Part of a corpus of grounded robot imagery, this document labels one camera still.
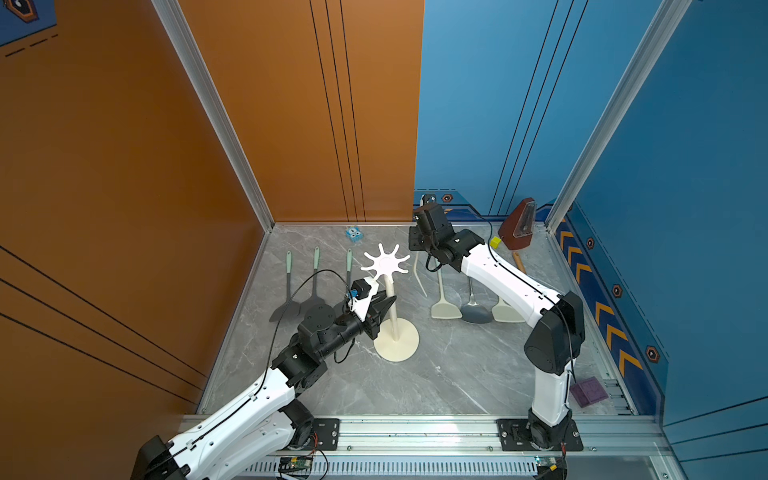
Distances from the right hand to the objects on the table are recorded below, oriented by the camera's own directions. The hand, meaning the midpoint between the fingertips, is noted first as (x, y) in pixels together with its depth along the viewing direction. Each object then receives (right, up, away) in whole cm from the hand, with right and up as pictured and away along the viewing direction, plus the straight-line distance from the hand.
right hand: (416, 231), depth 87 cm
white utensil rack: (-5, -32, +2) cm, 33 cm away
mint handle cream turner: (+9, -24, +8) cm, 27 cm away
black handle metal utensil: (+18, -25, +6) cm, 31 cm away
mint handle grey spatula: (-41, -25, +12) cm, 50 cm away
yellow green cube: (+32, -2, +26) cm, 41 cm away
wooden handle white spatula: (+39, -10, +21) cm, 45 cm away
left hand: (-7, -15, -18) cm, 24 cm away
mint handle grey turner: (-33, -22, +11) cm, 41 cm away
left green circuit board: (-30, -57, -15) cm, 66 cm away
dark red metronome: (+38, +2, +22) cm, 44 cm away
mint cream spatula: (-1, -11, +2) cm, 12 cm away
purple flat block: (+43, -42, -11) cm, 61 cm away
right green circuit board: (+31, -57, -14) cm, 67 cm away
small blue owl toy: (-22, +1, +29) cm, 37 cm away
